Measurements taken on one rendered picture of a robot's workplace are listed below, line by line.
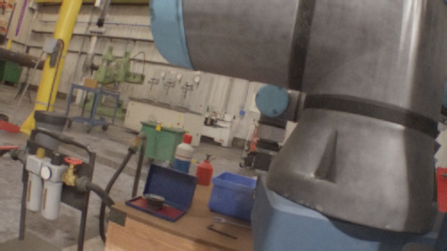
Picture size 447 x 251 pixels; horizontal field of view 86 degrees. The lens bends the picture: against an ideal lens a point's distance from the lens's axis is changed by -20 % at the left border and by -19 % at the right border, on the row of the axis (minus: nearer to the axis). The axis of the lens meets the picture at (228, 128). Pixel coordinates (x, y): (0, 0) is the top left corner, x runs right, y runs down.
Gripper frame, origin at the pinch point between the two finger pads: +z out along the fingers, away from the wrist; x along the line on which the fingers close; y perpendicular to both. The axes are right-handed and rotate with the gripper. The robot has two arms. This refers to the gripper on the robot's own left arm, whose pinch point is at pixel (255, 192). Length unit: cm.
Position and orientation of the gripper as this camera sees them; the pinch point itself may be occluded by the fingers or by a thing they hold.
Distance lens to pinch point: 95.9
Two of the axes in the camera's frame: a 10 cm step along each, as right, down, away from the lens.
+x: -1.8, -0.3, -9.8
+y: -9.5, -2.3, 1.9
